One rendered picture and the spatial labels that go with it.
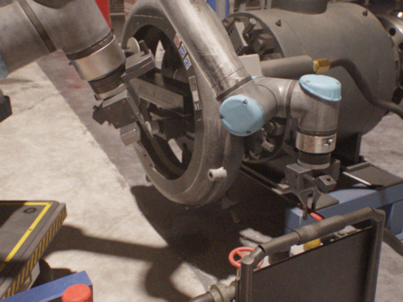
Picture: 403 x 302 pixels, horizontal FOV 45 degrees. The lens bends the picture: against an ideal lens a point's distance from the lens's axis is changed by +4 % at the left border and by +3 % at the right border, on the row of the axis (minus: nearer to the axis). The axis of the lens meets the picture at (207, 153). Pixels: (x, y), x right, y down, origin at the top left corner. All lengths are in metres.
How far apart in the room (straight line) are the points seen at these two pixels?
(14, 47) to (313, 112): 0.62
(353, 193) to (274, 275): 0.94
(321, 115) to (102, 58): 0.50
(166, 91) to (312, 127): 0.61
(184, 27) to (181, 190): 0.75
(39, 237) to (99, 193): 0.96
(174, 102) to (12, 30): 0.76
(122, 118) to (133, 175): 1.72
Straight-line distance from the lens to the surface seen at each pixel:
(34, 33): 0.85
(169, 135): 1.51
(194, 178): 1.54
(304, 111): 1.11
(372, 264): 1.20
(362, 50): 1.89
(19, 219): 1.62
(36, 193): 2.52
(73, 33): 0.86
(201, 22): 1.02
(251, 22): 1.39
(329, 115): 1.11
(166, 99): 1.57
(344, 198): 1.86
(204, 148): 1.44
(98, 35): 0.86
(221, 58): 1.01
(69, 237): 2.11
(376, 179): 2.02
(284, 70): 1.40
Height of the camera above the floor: 1.07
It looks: 22 degrees down
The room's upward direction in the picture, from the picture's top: straight up
